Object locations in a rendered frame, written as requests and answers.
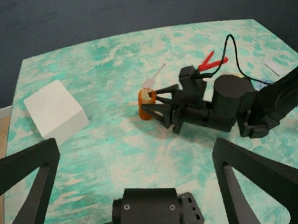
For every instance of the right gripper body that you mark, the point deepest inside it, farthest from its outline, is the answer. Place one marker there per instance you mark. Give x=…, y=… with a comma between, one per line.
x=189, y=108

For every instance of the orange translucent pill bottle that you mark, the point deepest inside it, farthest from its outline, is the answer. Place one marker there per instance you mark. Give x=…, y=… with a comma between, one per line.
x=145, y=96

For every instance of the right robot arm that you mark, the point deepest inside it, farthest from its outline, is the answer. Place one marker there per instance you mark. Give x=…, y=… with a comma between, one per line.
x=232, y=95

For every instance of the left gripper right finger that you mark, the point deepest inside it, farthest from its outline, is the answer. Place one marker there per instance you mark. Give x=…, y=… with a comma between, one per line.
x=278, y=180

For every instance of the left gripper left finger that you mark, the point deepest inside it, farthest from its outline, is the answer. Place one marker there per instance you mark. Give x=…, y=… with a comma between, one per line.
x=44, y=155

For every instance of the white rectangular block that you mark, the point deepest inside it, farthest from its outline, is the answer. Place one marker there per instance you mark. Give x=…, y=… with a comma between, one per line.
x=56, y=113

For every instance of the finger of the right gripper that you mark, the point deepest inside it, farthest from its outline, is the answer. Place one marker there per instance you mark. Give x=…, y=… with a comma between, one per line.
x=162, y=108
x=170, y=89

